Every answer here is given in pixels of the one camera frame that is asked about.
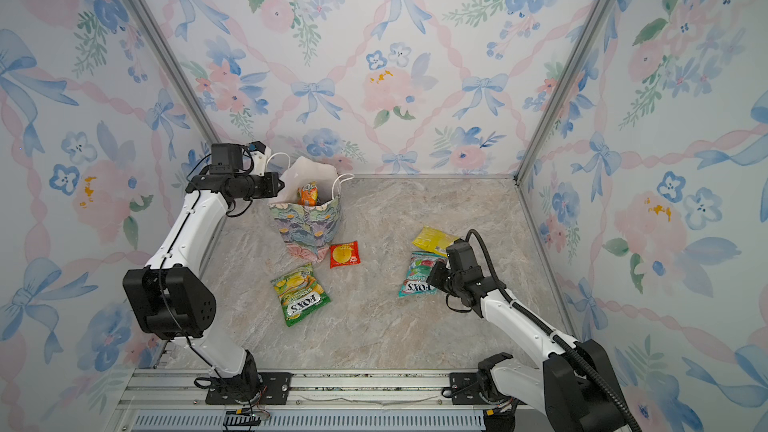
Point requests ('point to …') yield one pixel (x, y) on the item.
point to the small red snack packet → (344, 254)
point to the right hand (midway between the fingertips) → (428, 271)
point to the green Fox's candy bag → (300, 294)
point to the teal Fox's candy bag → (415, 282)
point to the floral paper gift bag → (308, 227)
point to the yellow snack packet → (434, 240)
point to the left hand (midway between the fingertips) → (283, 180)
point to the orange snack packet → (307, 196)
